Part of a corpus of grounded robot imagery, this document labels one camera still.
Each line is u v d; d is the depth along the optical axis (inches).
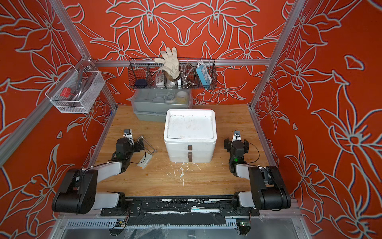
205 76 34.6
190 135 29.7
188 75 32.8
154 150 37.1
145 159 34.6
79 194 16.5
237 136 29.9
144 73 39.0
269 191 16.3
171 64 35.3
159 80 37.0
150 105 38.6
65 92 28.0
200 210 28.7
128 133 31.2
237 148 26.6
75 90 30.0
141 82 39.6
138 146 32.7
